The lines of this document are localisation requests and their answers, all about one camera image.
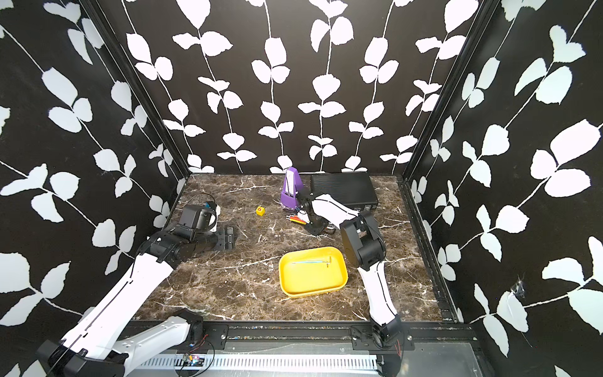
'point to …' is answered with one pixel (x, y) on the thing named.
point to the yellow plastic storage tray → (311, 271)
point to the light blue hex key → (308, 262)
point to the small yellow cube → (261, 210)
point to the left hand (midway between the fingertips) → (227, 232)
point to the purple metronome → (292, 184)
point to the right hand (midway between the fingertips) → (318, 225)
